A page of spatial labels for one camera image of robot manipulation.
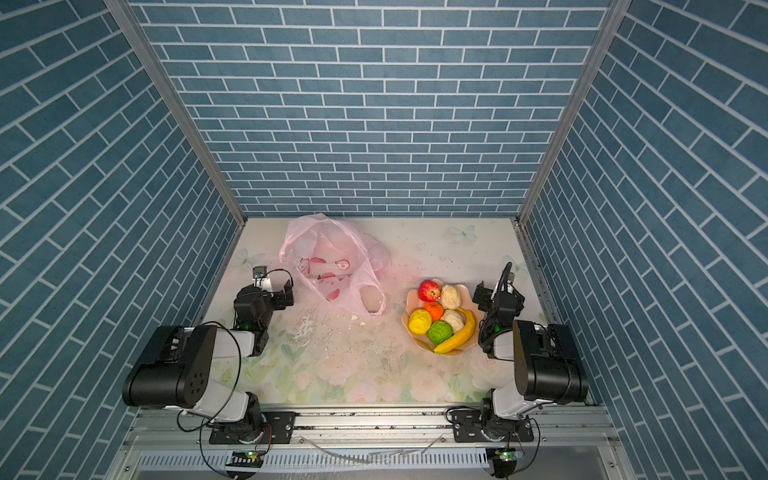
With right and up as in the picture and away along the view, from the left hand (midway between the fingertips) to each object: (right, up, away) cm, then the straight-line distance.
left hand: (274, 280), depth 93 cm
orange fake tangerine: (+50, -8, -4) cm, 51 cm away
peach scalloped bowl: (+46, -17, -7) cm, 50 cm away
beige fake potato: (+55, -4, -4) cm, 55 cm away
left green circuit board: (+3, -41, -21) cm, 46 cm away
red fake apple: (+48, -3, -4) cm, 48 cm away
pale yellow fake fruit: (+56, -10, -6) cm, 57 cm away
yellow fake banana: (+56, -15, -10) cm, 59 cm away
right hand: (+70, -1, 0) cm, 70 cm away
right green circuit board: (+66, -39, -22) cm, 80 cm away
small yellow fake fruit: (+45, -10, -9) cm, 47 cm away
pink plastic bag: (+19, +5, +13) cm, 23 cm away
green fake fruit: (+51, -13, -10) cm, 53 cm away
